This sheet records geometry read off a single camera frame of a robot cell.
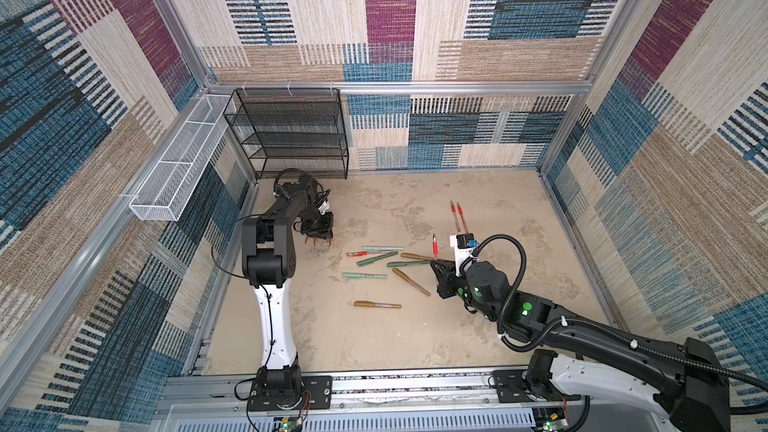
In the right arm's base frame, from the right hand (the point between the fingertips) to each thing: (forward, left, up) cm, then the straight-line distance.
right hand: (433, 268), depth 76 cm
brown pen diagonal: (+4, +5, -17) cm, 18 cm away
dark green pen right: (+10, +5, -17) cm, 20 cm away
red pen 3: (+15, +19, -18) cm, 30 cm away
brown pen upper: (+13, +5, -17) cm, 22 cm away
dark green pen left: (+13, +15, -17) cm, 26 cm away
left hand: (+23, +31, -16) cm, 41 cm away
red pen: (+31, -13, -17) cm, 38 cm away
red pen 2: (+30, -15, -17) cm, 38 cm away
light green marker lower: (+6, +21, -16) cm, 27 cm away
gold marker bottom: (-2, +16, -17) cm, 23 cm away
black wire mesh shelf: (+54, +45, +1) cm, 70 cm away
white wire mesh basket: (+28, +78, +1) cm, 83 cm away
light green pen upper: (+16, +13, -17) cm, 27 cm away
